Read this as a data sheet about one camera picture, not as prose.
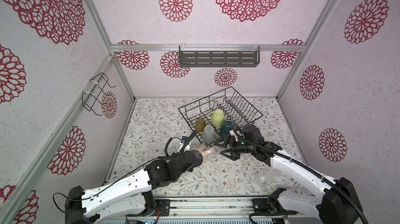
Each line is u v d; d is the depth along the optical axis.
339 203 0.40
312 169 0.47
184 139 0.62
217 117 0.95
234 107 1.07
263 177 0.83
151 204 0.66
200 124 0.95
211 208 0.75
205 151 0.71
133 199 0.59
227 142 0.69
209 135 0.88
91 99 0.76
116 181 0.46
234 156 0.70
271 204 0.66
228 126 0.89
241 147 0.67
